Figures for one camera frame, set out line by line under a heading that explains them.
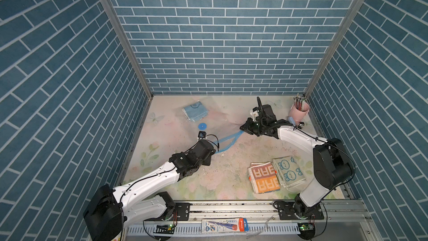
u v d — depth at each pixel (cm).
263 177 82
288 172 84
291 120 105
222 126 102
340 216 74
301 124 105
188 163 58
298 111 99
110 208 39
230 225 69
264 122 71
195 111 110
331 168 47
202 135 72
